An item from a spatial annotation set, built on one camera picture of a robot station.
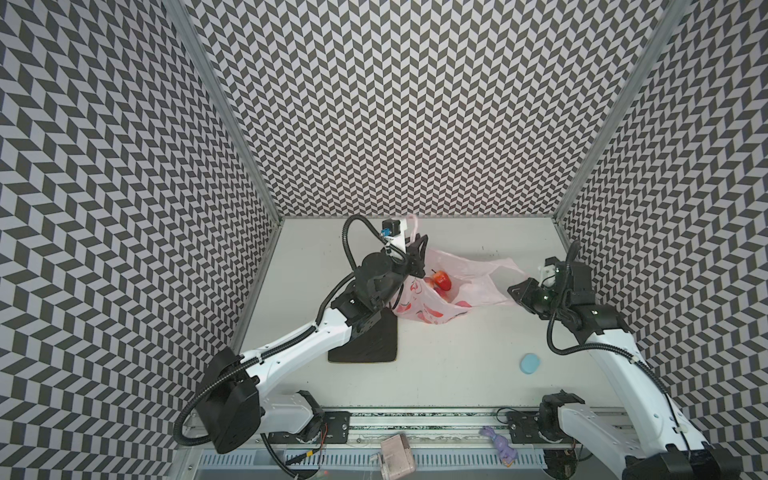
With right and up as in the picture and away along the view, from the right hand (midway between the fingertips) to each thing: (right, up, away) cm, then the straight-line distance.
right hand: (508, 297), depth 78 cm
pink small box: (-30, -33, -13) cm, 46 cm away
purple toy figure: (-4, -34, -10) cm, 36 cm away
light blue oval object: (+8, -19, +5) cm, 21 cm away
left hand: (-22, +16, -8) cm, 28 cm away
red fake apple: (-15, +2, +18) cm, 24 cm away
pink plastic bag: (-8, +4, +2) cm, 9 cm away
